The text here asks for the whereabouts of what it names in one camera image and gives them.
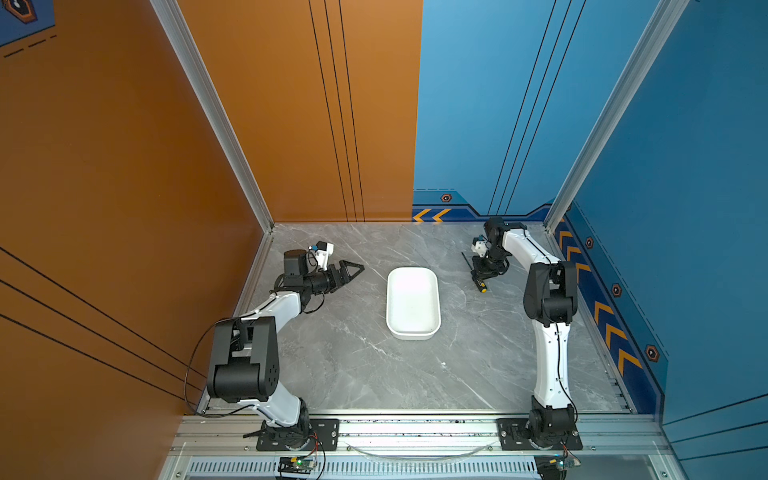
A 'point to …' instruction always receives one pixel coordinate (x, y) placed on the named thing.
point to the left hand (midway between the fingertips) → (357, 271)
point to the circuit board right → (554, 467)
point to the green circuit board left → (296, 465)
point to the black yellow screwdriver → (479, 283)
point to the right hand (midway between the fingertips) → (477, 275)
